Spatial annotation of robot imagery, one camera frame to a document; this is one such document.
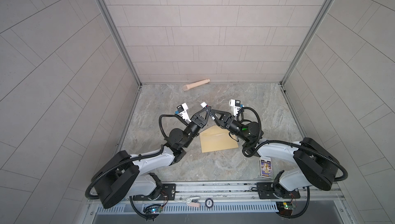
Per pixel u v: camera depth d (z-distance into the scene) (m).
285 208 0.68
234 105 0.67
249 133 0.58
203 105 0.66
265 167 0.77
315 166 0.43
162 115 0.59
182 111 0.64
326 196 0.69
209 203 0.68
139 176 0.42
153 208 0.67
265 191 0.70
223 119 0.62
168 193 0.71
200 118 0.63
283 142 0.52
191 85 1.12
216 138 0.88
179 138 0.55
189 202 0.67
